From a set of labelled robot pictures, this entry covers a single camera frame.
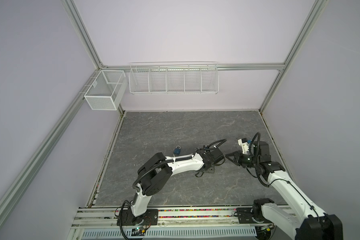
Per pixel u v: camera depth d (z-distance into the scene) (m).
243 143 0.76
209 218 0.75
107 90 1.02
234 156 0.75
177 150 0.99
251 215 0.73
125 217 0.74
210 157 0.68
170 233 1.57
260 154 0.63
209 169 0.79
